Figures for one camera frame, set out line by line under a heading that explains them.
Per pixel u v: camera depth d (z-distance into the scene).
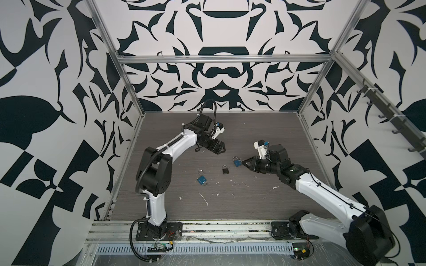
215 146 0.80
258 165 0.71
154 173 0.50
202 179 0.89
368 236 0.40
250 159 0.77
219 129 0.83
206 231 0.76
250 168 0.73
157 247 0.73
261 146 0.75
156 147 0.53
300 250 0.71
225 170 0.93
